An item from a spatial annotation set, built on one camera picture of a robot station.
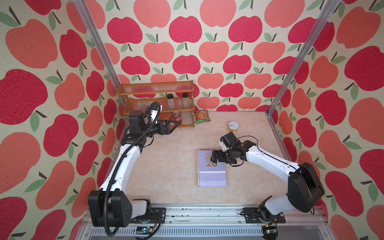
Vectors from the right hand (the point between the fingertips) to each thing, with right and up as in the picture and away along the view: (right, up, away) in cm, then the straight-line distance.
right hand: (217, 162), depth 85 cm
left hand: (-24, +22, -12) cm, 34 cm away
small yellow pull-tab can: (+14, +21, +19) cm, 31 cm away
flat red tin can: (-36, +29, +28) cm, 54 cm away
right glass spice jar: (-19, +38, +13) cm, 45 cm away
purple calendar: (-4, -6, -3) cm, 8 cm away
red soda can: (-25, +28, +19) cm, 42 cm away
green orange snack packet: (-7, +29, +30) cm, 42 cm away
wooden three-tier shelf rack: (-28, +42, +29) cm, 58 cm away
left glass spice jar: (-29, +40, +10) cm, 51 cm away
